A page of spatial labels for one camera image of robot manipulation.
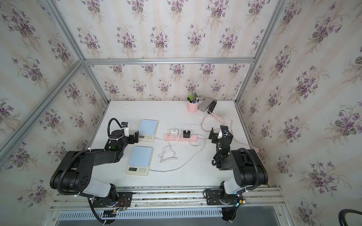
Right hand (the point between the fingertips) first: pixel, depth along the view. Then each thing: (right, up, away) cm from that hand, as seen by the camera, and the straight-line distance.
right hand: (223, 129), depth 90 cm
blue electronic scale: (-53, -19, -3) cm, 57 cm away
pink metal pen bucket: (-18, +15, +21) cm, 32 cm away
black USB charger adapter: (-24, -4, +3) cm, 24 cm away
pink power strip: (-28, -6, +6) cm, 29 cm away
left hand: (-61, -2, +4) cm, 61 cm away
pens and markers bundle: (-18, +23, +20) cm, 35 cm away
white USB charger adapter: (-32, -3, +3) cm, 32 cm away
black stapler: (-1, +16, +28) cm, 32 cm away
